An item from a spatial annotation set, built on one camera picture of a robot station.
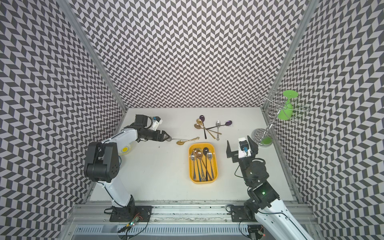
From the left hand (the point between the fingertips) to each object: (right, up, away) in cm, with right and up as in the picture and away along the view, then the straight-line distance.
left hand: (163, 136), depth 95 cm
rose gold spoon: (+22, +6, +14) cm, 27 cm away
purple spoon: (+43, +8, +10) cm, 45 cm away
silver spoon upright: (+37, +8, +13) cm, 40 cm away
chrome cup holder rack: (+65, -1, +2) cm, 65 cm away
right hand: (+42, 0, -24) cm, 48 cm away
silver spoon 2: (+3, -2, +3) cm, 5 cm away
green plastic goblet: (+67, +14, -20) cm, 72 cm away
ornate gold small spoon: (+11, -4, +4) cm, 12 cm away
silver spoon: (+29, -12, -3) cm, 32 cm away
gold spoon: (+23, +9, +16) cm, 30 cm away
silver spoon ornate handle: (+19, -12, -3) cm, 23 cm away
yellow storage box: (+25, -16, -4) cm, 30 cm away
